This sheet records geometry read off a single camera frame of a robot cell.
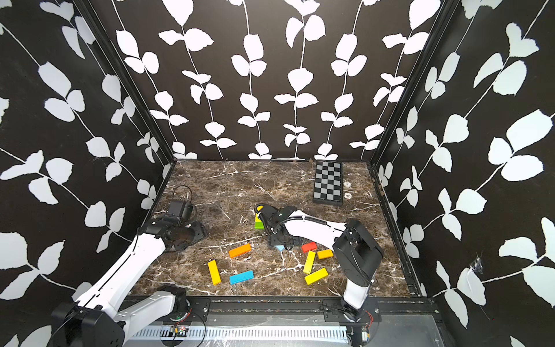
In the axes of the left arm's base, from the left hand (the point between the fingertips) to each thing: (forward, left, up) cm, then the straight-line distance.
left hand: (202, 232), depth 82 cm
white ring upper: (+29, -66, -11) cm, 73 cm away
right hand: (-2, -29, -6) cm, 30 cm away
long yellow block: (-12, -4, -10) cm, 16 cm away
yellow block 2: (-10, -41, -10) cm, 44 cm away
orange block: (-4, -12, -11) cm, 17 cm away
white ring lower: (+23, -65, -11) cm, 69 cm away
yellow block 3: (-15, -43, -11) cm, 47 cm away
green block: (+6, -21, -8) cm, 23 cm away
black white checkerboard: (+27, -55, -8) cm, 62 cm away
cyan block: (-14, -15, -9) cm, 23 cm away
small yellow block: (-7, -48, -10) cm, 49 cm away
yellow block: (+19, -20, -13) cm, 31 cm away
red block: (-3, -42, -11) cm, 44 cm away
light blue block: (-3, -30, -10) cm, 32 cm away
